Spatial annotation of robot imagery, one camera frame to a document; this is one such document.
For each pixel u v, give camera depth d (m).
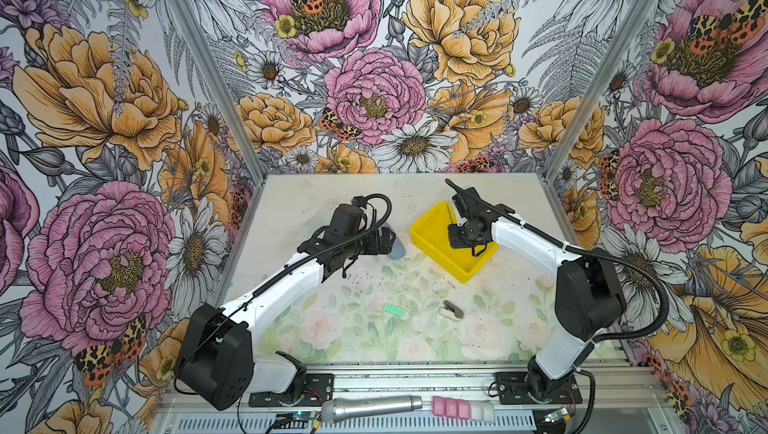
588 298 0.47
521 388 0.74
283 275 0.51
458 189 0.71
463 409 0.72
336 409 0.69
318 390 0.73
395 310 0.85
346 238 0.61
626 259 0.87
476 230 0.68
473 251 0.79
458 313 0.85
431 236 0.98
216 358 0.41
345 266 0.73
